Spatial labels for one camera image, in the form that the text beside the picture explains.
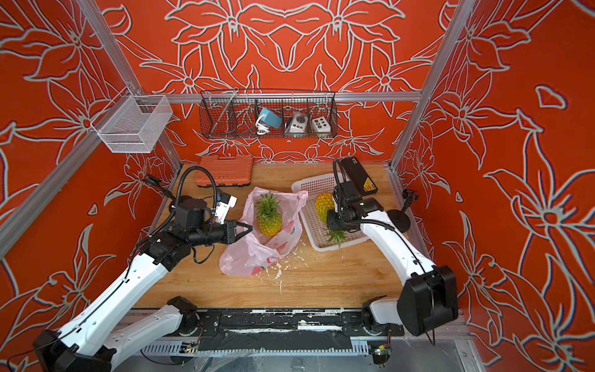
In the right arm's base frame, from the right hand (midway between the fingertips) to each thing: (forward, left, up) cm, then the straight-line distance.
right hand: (327, 221), depth 82 cm
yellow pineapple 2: (+6, +1, +3) cm, 7 cm away
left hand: (-8, +25, +9) cm, 28 cm away
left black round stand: (+9, +63, +10) cm, 64 cm away
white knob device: (+34, +11, +17) cm, 40 cm away
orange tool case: (+35, +46, -10) cm, 59 cm away
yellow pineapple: (+2, +21, +1) cm, 21 cm away
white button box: (+37, +1, +15) cm, 40 cm away
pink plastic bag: (-17, +24, +8) cm, 30 cm away
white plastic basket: (+24, +3, -9) cm, 25 cm away
